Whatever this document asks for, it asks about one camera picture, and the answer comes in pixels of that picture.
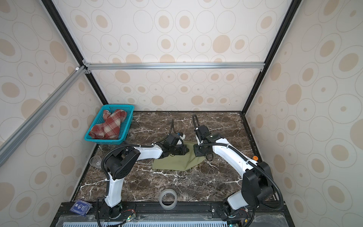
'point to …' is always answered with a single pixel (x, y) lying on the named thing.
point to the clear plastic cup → (95, 161)
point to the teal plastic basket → (124, 125)
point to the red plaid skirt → (109, 129)
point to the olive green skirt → (179, 162)
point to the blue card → (81, 207)
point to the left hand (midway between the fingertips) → (193, 149)
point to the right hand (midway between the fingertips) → (199, 151)
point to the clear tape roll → (165, 191)
